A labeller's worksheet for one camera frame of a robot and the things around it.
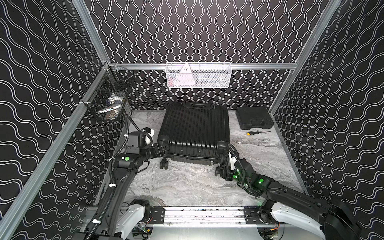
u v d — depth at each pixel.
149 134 0.65
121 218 0.54
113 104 0.86
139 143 0.57
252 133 1.06
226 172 0.64
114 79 0.98
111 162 0.51
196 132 0.80
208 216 0.76
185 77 0.89
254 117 1.10
